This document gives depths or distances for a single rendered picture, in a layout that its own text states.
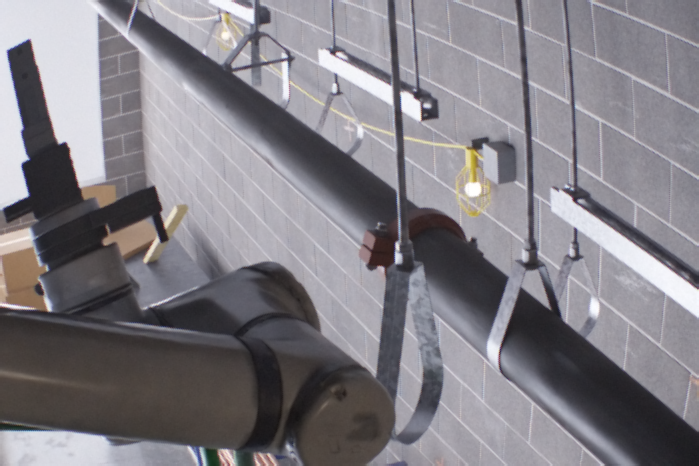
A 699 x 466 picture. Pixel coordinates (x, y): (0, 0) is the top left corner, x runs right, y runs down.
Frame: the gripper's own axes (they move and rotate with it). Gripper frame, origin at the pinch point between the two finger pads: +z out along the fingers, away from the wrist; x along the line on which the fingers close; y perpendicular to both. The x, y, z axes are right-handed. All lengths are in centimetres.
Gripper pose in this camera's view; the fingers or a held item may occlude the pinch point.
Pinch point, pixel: (27, 77)
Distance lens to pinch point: 97.7
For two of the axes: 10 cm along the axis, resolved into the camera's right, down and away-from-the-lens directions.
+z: -3.5, -9.4, -0.6
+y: -9.1, 3.5, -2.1
